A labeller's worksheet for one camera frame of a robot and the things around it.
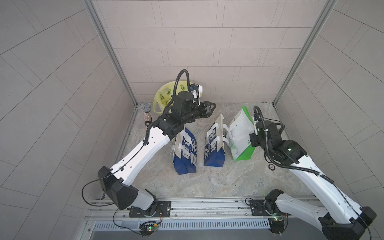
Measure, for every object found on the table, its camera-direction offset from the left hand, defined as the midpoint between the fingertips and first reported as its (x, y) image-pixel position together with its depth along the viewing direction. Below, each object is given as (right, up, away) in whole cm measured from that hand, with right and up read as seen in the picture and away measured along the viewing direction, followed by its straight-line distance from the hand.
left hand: (217, 105), depth 66 cm
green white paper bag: (+13, -14, +14) cm, 24 cm away
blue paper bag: (-16, -23, +9) cm, 29 cm away
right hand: (+19, -12, +8) cm, 24 cm away
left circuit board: (-31, -55, 0) cm, 63 cm away
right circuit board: (+28, -56, +2) cm, 62 cm away
